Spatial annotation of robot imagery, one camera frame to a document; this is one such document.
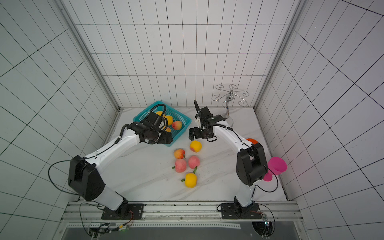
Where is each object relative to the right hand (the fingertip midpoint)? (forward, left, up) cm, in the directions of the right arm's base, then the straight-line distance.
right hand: (197, 132), depth 89 cm
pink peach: (-19, +9, -6) cm, 22 cm away
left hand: (-9, +19, +2) cm, 21 cm away
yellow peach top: (-5, +1, -8) cm, 9 cm away
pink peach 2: (-16, +2, -7) cm, 17 cm away
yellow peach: (-26, +2, -8) cm, 27 cm away
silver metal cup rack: (+18, -18, +15) cm, 30 cm away
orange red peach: (+11, +15, -7) cm, 20 cm away
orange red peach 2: (-11, +10, -7) cm, 17 cm away
